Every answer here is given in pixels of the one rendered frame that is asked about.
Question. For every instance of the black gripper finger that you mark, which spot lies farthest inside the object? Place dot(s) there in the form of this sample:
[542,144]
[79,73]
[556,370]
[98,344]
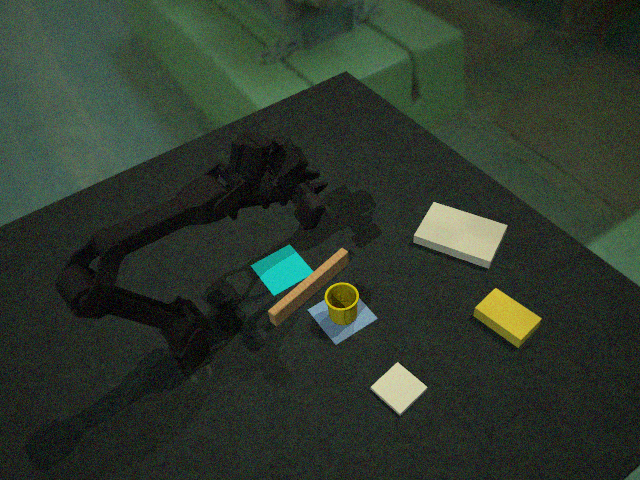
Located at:
[306,174]
[316,187]

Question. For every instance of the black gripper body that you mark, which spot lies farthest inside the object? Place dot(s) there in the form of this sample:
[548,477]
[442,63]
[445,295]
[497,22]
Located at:
[310,207]

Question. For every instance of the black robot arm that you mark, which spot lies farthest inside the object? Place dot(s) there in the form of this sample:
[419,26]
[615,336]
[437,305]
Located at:
[93,294]

